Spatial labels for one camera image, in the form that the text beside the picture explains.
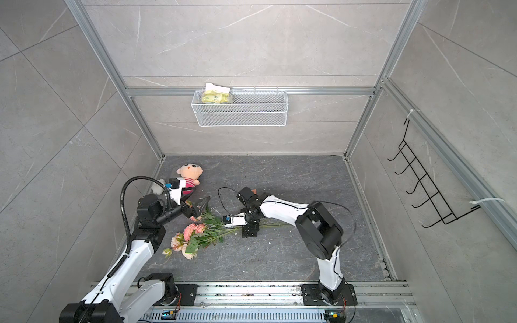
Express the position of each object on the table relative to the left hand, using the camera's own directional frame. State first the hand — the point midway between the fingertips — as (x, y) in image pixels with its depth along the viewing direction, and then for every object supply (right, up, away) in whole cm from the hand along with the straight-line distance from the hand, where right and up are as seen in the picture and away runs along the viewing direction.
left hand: (203, 191), depth 76 cm
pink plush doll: (-15, +7, +28) cm, 32 cm away
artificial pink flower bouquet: (-2, -18, +10) cm, 21 cm away
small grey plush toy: (-32, -1, +26) cm, 41 cm away
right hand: (+15, -16, +13) cm, 26 cm away
